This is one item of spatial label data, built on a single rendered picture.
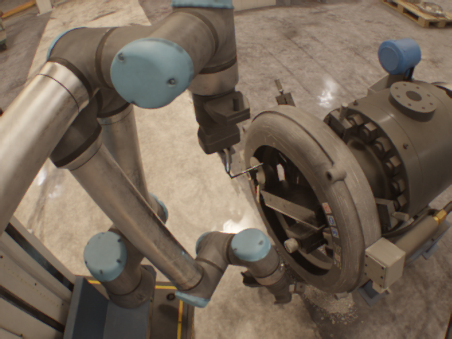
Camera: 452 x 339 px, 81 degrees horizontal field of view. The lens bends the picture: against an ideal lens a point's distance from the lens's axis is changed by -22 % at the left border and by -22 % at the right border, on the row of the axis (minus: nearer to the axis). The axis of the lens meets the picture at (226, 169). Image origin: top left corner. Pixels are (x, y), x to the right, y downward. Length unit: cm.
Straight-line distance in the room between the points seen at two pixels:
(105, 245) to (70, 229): 122
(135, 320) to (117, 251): 30
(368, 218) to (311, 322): 87
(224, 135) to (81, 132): 26
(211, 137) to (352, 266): 61
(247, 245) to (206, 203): 121
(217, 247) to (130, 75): 61
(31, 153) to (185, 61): 21
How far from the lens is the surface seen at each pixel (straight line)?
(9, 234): 82
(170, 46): 37
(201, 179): 214
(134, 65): 37
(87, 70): 44
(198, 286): 82
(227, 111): 50
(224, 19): 47
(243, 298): 170
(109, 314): 122
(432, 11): 544
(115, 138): 71
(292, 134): 98
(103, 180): 60
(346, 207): 91
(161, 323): 137
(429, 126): 135
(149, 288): 116
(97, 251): 101
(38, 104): 41
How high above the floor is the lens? 160
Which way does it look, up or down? 48 degrees down
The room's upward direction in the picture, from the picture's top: 7 degrees counter-clockwise
